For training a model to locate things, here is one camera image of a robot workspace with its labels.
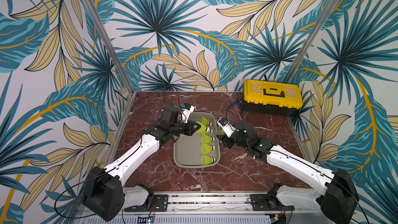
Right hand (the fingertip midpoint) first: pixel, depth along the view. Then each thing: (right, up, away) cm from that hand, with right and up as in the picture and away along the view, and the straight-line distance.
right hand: (222, 130), depth 80 cm
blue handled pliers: (+16, +16, +33) cm, 40 cm away
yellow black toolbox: (+33, +17, +16) cm, 40 cm away
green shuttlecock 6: (-8, -16, +2) cm, 18 cm away
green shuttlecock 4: (-8, -7, +10) cm, 15 cm away
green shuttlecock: (-10, +1, -1) cm, 10 cm away
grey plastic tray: (-19, -13, +10) cm, 25 cm away
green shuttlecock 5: (-8, -11, +8) cm, 16 cm away
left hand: (-12, +1, -3) cm, 13 cm away
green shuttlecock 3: (-5, -3, +16) cm, 17 cm away
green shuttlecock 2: (-8, +2, +18) cm, 20 cm away
